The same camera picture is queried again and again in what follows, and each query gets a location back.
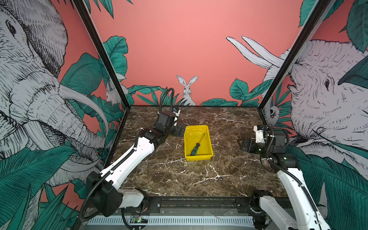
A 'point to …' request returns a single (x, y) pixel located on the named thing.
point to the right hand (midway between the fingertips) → (244, 138)
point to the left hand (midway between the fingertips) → (178, 122)
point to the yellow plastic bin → (193, 134)
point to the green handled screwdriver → (194, 150)
